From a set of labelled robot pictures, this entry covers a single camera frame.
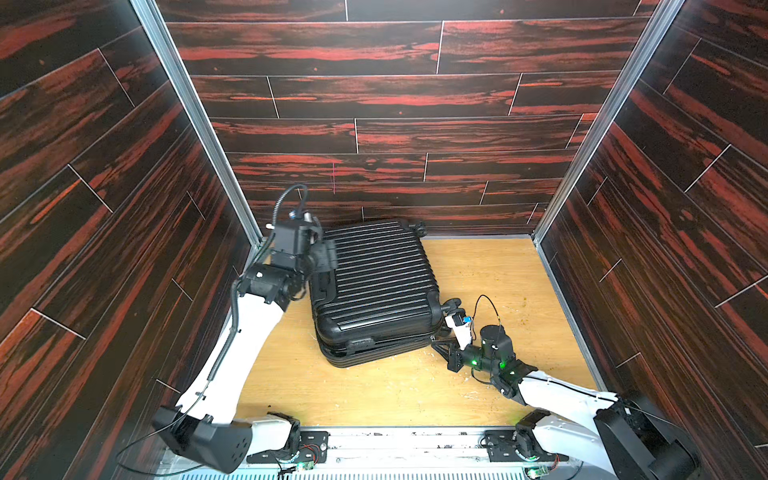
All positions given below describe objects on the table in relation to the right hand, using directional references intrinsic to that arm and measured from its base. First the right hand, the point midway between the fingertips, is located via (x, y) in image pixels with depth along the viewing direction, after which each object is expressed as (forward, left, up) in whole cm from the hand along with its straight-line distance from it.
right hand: (436, 340), depth 85 cm
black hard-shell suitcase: (+5, +16, +13) cm, 21 cm away
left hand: (+11, +31, +26) cm, 42 cm away
